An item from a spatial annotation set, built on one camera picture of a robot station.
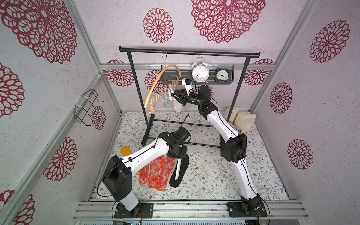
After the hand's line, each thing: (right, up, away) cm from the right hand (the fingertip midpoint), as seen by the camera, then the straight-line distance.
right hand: (171, 91), depth 80 cm
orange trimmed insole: (-11, -47, +8) cm, 49 cm away
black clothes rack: (-20, -13, +36) cm, 44 cm away
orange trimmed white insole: (-3, -47, +9) cm, 48 cm away
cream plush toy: (+52, -16, +23) cm, 59 cm away
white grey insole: (+4, -6, +21) cm, 22 cm away
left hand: (+6, -38, +1) cm, 38 cm away
